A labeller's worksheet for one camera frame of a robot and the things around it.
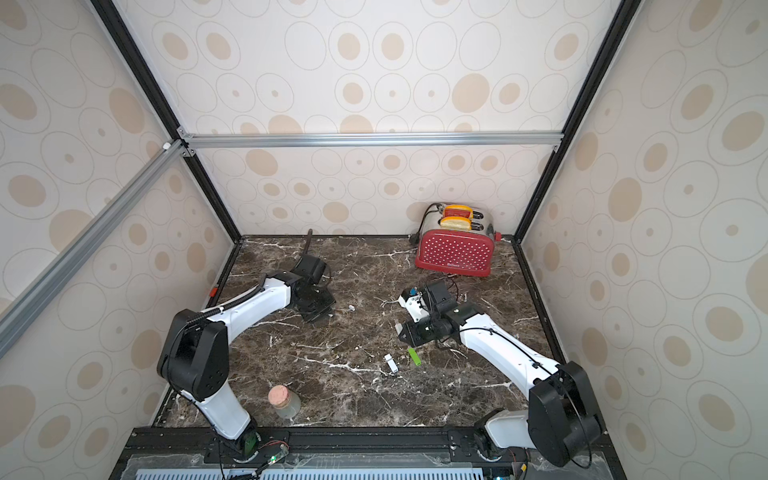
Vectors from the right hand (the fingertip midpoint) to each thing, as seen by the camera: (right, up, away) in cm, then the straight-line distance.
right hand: (402, 340), depth 82 cm
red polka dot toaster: (+19, +29, +15) cm, 38 cm away
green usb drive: (+4, -7, +8) cm, 11 cm away
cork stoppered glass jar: (-29, -12, -10) cm, 33 cm away
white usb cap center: (-16, +6, +18) cm, 25 cm away
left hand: (-17, +8, +8) cm, 21 cm away
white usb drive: (-3, -8, +6) cm, 10 cm away
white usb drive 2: (-1, +3, 0) cm, 3 cm away
